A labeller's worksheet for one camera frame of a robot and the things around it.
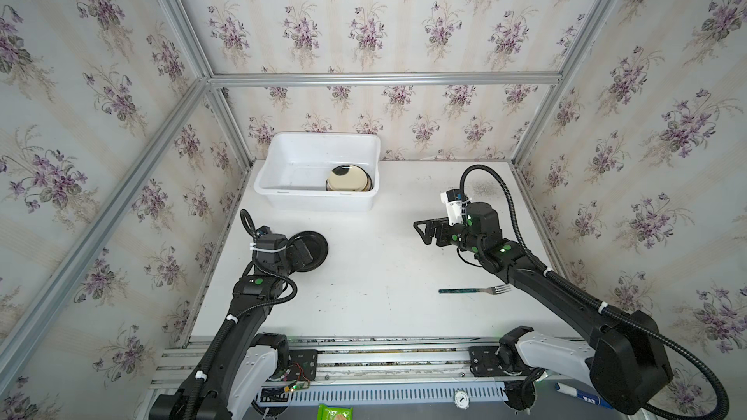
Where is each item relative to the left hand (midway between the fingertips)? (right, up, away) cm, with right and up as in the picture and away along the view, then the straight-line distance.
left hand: (292, 249), depth 83 cm
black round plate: (+5, -1, +9) cm, 11 cm away
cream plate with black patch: (+14, +22, +27) cm, 37 cm away
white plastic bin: (-9, +27, +35) cm, 45 cm away
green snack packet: (+15, -34, -17) cm, 41 cm away
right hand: (+38, +8, -3) cm, 39 cm away
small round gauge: (+45, -33, -14) cm, 58 cm away
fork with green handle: (+61, -13, +3) cm, 62 cm away
